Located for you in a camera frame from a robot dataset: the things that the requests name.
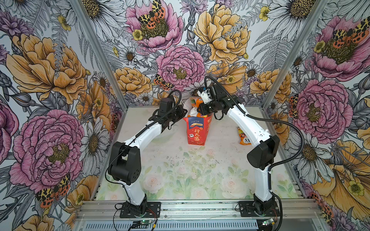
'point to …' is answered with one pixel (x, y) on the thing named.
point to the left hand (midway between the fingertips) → (187, 113)
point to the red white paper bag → (198, 127)
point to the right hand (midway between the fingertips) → (200, 113)
